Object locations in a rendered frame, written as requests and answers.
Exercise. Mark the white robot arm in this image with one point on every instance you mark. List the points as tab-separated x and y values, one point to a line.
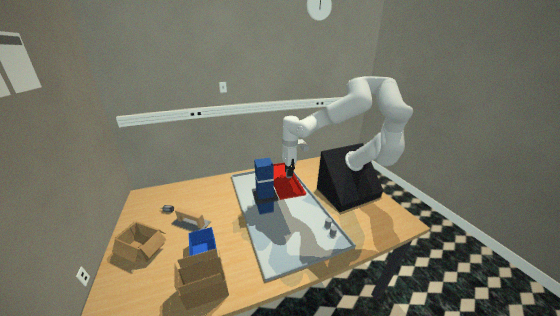
359	100

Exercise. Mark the blue open bin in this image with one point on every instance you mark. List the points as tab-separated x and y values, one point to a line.
202	240

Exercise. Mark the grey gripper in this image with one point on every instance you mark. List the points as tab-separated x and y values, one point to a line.
289	156

